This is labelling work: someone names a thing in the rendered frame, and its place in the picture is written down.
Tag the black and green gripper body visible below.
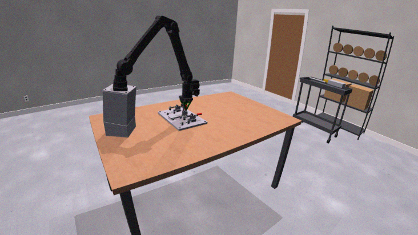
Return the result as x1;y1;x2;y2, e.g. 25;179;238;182
179;90;193;102

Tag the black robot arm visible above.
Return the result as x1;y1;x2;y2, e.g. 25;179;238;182
113;15;200;98

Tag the white fixture plate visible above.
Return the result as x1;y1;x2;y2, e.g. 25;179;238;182
158;107;208;131

